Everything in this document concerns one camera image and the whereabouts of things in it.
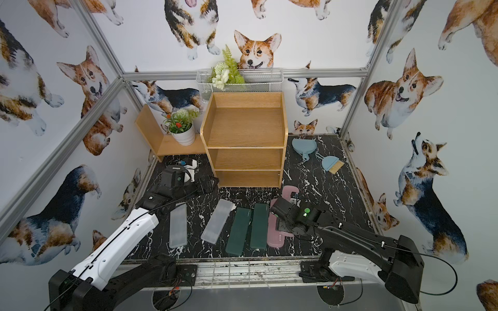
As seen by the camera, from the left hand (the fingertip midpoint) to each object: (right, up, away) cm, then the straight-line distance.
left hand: (210, 177), depth 79 cm
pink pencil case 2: (+33, -7, +8) cm, 34 cm away
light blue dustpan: (+48, +14, +42) cm, 65 cm away
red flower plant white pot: (-20, +24, +19) cm, 37 cm away
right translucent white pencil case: (0, -21, +8) cm, 22 cm away
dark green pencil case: (+11, -25, +5) cm, 28 cm away
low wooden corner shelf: (-34, +15, +31) cm, 48 cm away
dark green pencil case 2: (+20, -23, +6) cm, 31 cm away
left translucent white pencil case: (-16, -23, +8) cm, 29 cm away
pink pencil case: (+27, -27, +3) cm, 38 cm away
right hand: (+31, -17, -1) cm, 35 cm away
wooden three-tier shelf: (+14, +17, -1) cm, 22 cm away
